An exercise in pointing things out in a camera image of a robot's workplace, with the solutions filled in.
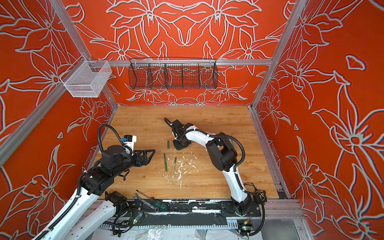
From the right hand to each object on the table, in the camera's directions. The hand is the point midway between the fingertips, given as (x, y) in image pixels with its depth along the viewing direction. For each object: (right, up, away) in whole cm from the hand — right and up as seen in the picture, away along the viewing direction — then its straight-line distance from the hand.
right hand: (177, 146), depth 95 cm
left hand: (-12, +2, -23) cm, 26 cm away
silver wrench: (-13, -26, -20) cm, 35 cm away
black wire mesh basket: (-4, +50, +6) cm, 50 cm away
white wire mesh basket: (-57, +43, -3) cm, 72 cm away
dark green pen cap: (-6, 0, +3) cm, 6 cm away
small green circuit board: (+36, -34, -26) cm, 56 cm away
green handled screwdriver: (-9, -25, -20) cm, 33 cm away
